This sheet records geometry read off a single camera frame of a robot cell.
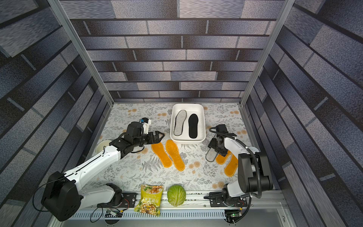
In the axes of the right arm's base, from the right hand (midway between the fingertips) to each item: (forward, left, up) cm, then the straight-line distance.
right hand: (214, 147), depth 92 cm
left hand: (0, +35, +16) cm, 38 cm away
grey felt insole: (+24, +24, +1) cm, 34 cm away
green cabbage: (-29, +24, +6) cm, 38 cm away
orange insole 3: (-8, -3, -1) cm, 9 cm away
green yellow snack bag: (-30, +37, +4) cm, 48 cm away
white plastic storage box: (+20, +19, 0) cm, 27 cm away
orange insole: (-1, +38, 0) cm, 38 cm away
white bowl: (-2, +75, +4) cm, 75 cm away
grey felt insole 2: (-5, +3, -1) cm, 6 cm away
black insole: (+22, +14, 0) cm, 26 cm away
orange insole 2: (-2, +28, -1) cm, 28 cm away
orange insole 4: (-13, -8, -3) cm, 16 cm away
